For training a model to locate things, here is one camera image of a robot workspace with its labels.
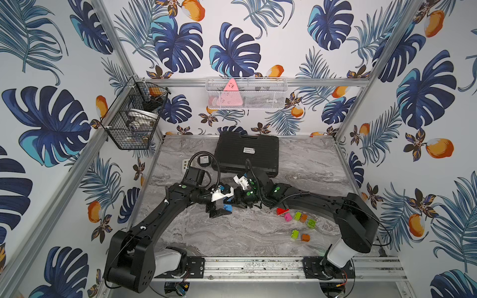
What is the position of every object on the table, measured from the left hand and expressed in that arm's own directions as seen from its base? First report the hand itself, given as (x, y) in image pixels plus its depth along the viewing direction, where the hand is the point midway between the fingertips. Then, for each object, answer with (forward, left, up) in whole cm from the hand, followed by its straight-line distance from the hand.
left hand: (228, 197), depth 79 cm
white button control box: (+24, +27, -11) cm, 38 cm away
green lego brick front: (-9, -30, -13) cm, 34 cm away
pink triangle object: (+44, +3, +20) cm, 49 cm away
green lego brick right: (-4, -38, -13) cm, 41 cm away
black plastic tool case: (+36, +1, -8) cm, 37 cm away
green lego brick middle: (-1, -32, -12) cm, 34 cm away
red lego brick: (+1, -25, -13) cm, 28 cm away
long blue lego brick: (-5, -1, +1) cm, 5 cm away
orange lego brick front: (-10, -35, -13) cm, 39 cm away
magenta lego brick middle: (-2, -28, -12) cm, 30 cm away
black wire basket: (+25, +44, +17) cm, 54 cm away
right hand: (-3, +1, +1) cm, 3 cm away
